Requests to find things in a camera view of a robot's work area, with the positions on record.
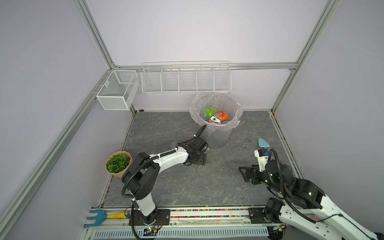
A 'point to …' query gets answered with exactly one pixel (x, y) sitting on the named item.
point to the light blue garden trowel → (262, 143)
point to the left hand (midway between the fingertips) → (199, 161)
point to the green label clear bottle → (207, 113)
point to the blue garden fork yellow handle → (102, 216)
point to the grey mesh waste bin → (216, 139)
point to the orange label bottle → (222, 116)
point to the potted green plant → (117, 162)
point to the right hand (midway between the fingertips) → (246, 168)
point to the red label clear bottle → (217, 118)
